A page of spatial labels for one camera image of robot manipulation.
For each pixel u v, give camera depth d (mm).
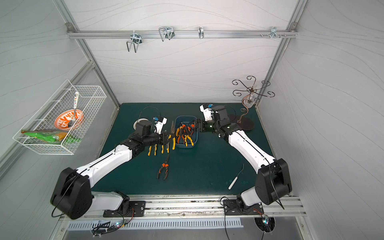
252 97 979
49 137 539
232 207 731
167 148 785
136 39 783
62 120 665
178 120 1049
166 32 761
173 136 801
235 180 819
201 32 784
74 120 668
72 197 410
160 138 719
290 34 785
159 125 744
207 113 733
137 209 735
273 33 766
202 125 702
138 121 1036
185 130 1007
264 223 718
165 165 875
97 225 703
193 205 752
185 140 929
